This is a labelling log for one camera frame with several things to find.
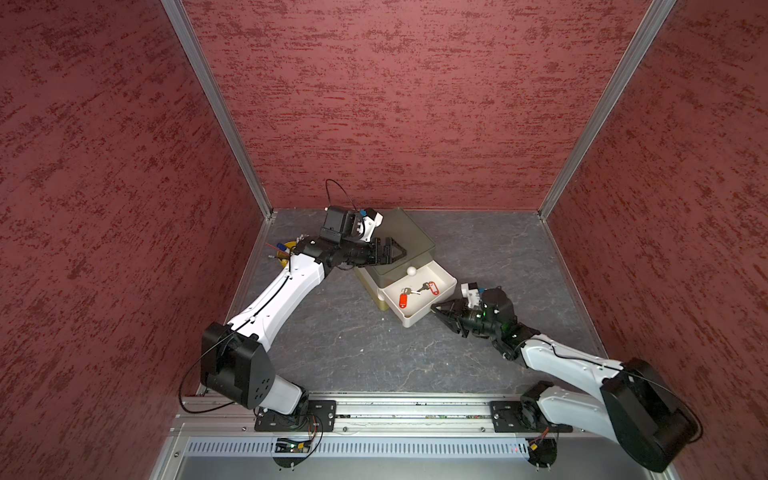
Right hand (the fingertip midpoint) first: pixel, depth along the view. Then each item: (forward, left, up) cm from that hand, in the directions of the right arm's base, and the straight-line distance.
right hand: (431, 315), depth 81 cm
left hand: (+9, +10, +13) cm, 19 cm away
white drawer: (+7, +5, -2) cm, 9 cm away
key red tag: (+6, +7, -3) cm, 10 cm away
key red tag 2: (+10, -2, -3) cm, 10 cm away
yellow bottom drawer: (+6, +14, -6) cm, 17 cm away
